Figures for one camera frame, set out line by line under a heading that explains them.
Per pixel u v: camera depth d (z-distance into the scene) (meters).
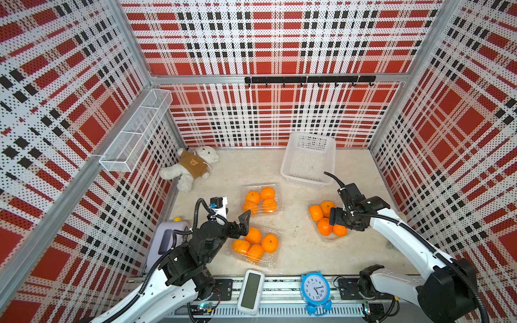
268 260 0.72
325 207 0.91
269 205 0.89
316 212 0.88
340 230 0.83
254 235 0.84
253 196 0.96
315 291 0.72
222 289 0.74
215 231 0.51
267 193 0.93
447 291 0.39
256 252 0.78
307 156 1.16
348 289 0.73
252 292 0.70
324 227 0.84
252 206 0.94
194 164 1.04
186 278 0.48
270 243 0.82
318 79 0.88
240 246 0.78
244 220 0.65
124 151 0.91
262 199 0.96
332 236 0.86
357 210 0.57
